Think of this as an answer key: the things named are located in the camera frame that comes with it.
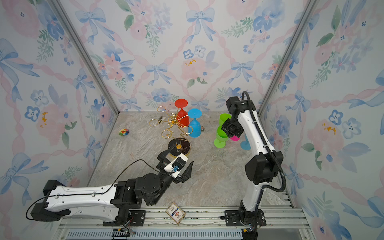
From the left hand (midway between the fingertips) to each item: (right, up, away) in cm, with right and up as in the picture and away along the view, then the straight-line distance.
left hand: (181, 153), depth 58 cm
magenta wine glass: (+33, +3, +44) cm, 55 cm away
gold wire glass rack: (-4, 0, +37) cm, 37 cm away
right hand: (+23, +7, +24) cm, 34 cm away
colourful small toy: (-45, +7, +48) cm, 66 cm away
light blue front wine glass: (+39, -2, +42) cm, 58 cm away
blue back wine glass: (+5, +10, +26) cm, 29 cm away
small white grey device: (-20, +17, +56) cm, 62 cm away
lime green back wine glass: (+20, +5, +21) cm, 29 cm away
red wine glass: (-1, +15, +20) cm, 25 cm away
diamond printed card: (-4, -33, +16) cm, 37 cm away
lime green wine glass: (+26, +17, +53) cm, 62 cm away
